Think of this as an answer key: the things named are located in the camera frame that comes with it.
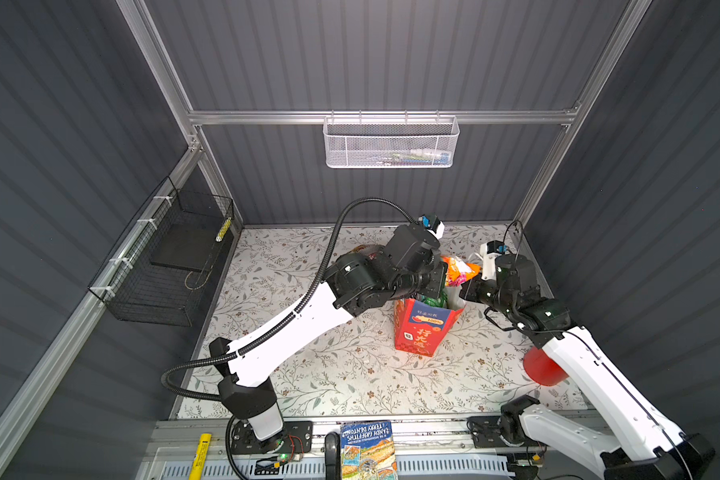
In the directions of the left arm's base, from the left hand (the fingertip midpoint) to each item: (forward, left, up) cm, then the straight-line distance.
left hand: (444, 268), depth 61 cm
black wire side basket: (+10, +68, -10) cm, 70 cm away
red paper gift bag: (-2, +3, -21) cm, 21 cm away
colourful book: (-27, +17, -35) cm, 47 cm away
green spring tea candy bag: (+4, -4, -20) cm, 21 cm away
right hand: (+6, -9, -12) cm, 16 cm away
